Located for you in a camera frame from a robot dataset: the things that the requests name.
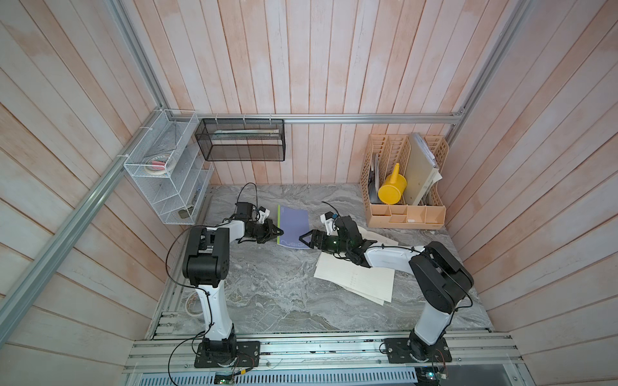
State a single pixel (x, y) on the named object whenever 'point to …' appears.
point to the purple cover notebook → (294, 223)
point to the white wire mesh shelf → (179, 195)
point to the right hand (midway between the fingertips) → (305, 240)
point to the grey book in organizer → (373, 182)
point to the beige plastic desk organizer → (430, 212)
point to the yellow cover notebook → (375, 285)
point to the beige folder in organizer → (422, 170)
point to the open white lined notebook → (383, 245)
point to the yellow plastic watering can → (393, 187)
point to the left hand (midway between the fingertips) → (283, 233)
